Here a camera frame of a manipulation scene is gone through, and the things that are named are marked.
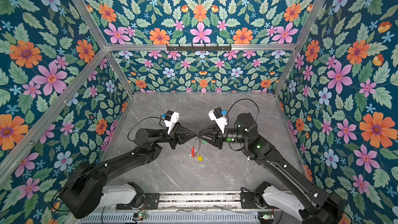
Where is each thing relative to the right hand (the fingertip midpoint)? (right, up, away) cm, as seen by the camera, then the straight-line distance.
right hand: (200, 133), depth 60 cm
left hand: (-2, -1, -3) cm, 3 cm away
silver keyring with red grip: (-3, -10, +4) cm, 11 cm away
